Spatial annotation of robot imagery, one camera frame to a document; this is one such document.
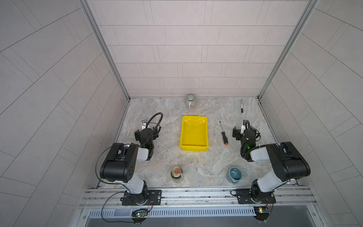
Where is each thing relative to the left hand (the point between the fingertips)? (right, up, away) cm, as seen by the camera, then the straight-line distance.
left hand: (148, 125), depth 94 cm
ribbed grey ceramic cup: (+29, +18, +14) cm, 37 cm away
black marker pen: (+69, +10, +14) cm, 71 cm away
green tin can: (+21, -21, -25) cm, 39 cm away
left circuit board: (+4, -39, -29) cm, 49 cm away
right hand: (+64, 0, 0) cm, 64 cm away
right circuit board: (+64, -39, -26) cm, 79 cm away
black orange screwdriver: (+51, -9, -4) cm, 52 cm away
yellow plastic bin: (+31, -7, -3) cm, 32 cm away
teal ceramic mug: (+54, -25, -17) cm, 62 cm away
